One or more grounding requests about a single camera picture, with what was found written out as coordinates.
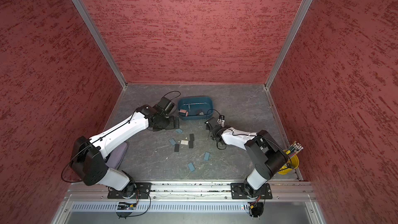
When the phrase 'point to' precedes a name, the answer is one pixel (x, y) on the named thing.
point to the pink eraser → (182, 112)
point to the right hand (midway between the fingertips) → (215, 136)
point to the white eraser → (184, 142)
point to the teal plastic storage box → (198, 107)
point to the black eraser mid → (199, 112)
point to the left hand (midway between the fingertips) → (169, 129)
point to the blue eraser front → (191, 166)
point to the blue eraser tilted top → (179, 130)
